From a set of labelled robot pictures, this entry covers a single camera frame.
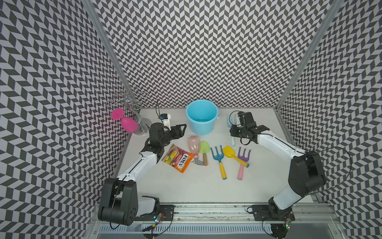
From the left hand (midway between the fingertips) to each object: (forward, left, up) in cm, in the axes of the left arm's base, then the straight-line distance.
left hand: (182, 126), depth 83 cm
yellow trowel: (-6, -29, -20) cm, 36 cm away
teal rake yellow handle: (-9, -22, -20) cm, 31 cm away
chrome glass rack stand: (+38, +44, -9) cm, 58 cm away
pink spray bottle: (-3, -6, -13) cm, 14 cm away
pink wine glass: (+4, +33, -2) cm, 33 cm away
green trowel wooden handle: (-3, -13, -20) cm, 24 cm away
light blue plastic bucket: (+25, -12, -18) cm, 33 cm away
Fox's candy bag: (-11, +4, -17) cm, 20 cm away
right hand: (+1, -30, -8) cm, 31 cm away
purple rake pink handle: (-19, -34, -19) cm, 43 cm away
